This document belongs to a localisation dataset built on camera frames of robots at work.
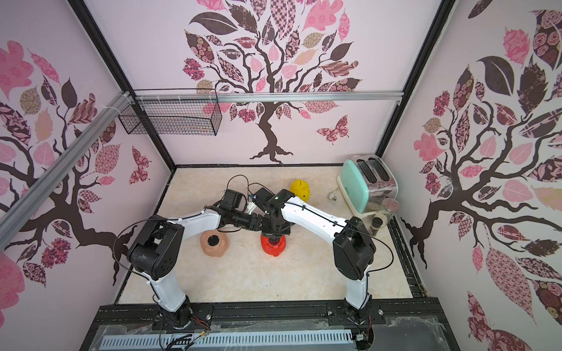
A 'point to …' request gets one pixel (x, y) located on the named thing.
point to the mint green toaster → (366, 181)
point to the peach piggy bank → (217, 251)
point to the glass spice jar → (384, 214)
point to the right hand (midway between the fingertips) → (271, 234)
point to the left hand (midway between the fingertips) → (269, 229)
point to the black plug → (213, 240)
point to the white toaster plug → (333, 197)
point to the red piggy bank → (274, 250)
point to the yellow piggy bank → (301, 189)
